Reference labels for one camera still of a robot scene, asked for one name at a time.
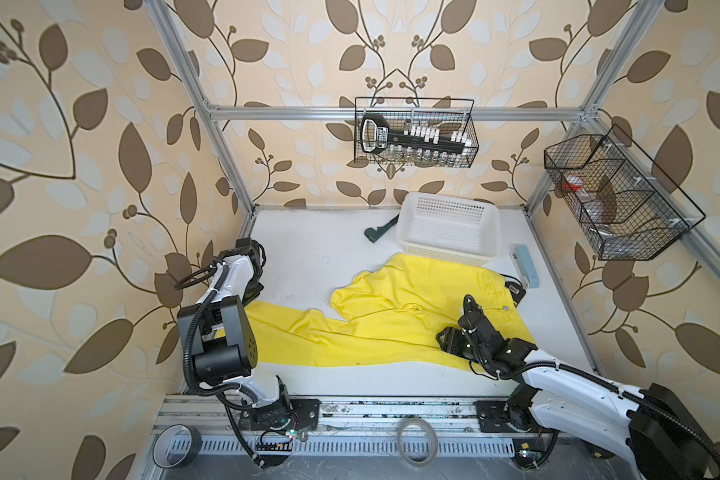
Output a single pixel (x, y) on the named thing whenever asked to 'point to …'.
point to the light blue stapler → (525, 266)
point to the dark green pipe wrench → (373, 235)
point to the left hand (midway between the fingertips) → (241, 300)
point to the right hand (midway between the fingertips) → (445, 343)
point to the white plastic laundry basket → (450, 228)
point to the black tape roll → (190, 454)
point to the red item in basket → (572, 183)
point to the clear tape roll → (434, 441)
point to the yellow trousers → (386, 312)
